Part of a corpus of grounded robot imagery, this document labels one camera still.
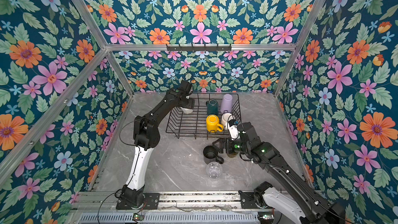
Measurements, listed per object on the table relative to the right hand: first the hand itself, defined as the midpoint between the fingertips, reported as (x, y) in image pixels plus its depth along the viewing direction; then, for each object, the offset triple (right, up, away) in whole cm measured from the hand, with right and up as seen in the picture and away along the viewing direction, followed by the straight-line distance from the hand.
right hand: (219, 142), depth 73 cm
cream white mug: (-20, +14, +28) cm, 37 cm away
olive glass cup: (+5, -2, -9) cm, 10 cm away
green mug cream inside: (-3, +17, +24) cm, 29 cm away
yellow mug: (-3, +7, +18) cm, 19 cm away
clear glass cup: (-2, -18, +11) cm, 21 cm away
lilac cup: (+6, +19, +28) cm, 34 cm away
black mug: (-4, -11, +15) cm, 19 cm away
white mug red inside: (+5, +11, +21) cm, 24 cm away
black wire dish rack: (-15, +5, +29) cm, 33 cm away
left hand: (-17, +22, +26) cm, 38 cm away
